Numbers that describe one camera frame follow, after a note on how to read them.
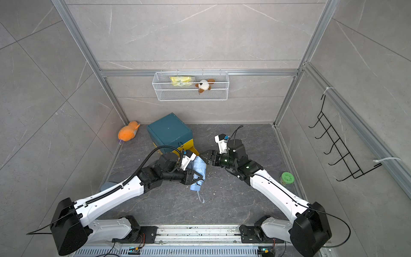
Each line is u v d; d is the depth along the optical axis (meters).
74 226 0.38
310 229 0.39
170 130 0.88
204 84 0.85
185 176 0.64
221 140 0.69
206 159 0.69
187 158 0.68
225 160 0.65
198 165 0.71
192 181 0.67
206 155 0.67
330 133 0.72
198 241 0.73
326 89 0.70
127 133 1.06
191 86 0.88
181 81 0.84
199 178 0.71
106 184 0.95
